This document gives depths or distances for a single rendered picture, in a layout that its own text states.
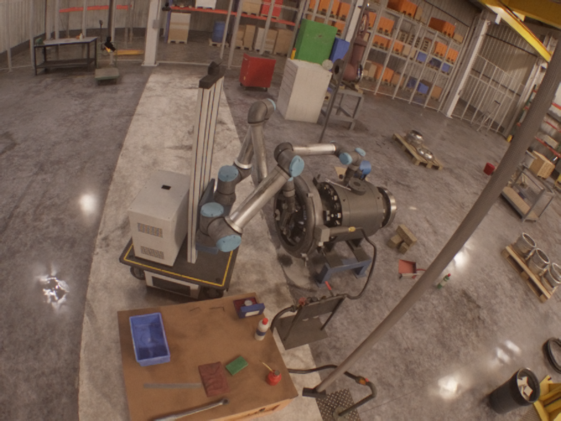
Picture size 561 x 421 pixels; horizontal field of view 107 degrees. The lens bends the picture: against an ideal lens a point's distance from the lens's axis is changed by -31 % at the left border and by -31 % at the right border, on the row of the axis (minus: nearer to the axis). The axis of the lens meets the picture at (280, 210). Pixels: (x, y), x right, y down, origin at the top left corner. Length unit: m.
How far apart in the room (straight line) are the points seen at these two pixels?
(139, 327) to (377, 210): 2.22
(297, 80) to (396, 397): 5.36
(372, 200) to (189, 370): 2.08
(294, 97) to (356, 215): 3.87
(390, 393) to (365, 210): 1.65
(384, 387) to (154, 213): 2.29
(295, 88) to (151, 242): 4.54
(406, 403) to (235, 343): 1.60
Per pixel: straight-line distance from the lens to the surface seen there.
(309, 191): 2.39
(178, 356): 1.91
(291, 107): 6.20
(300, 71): 6.00
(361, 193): 2.75
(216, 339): 1.96
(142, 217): 2.17
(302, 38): 9.29
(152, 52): 9.23
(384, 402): 2.71
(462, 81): 14.14
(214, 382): 1.84
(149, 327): 2.01
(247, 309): 1.96
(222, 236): 1.79
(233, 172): 2.29
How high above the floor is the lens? 2.25
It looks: 38 degrees down
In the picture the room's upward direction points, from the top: 17 degrees clockwise
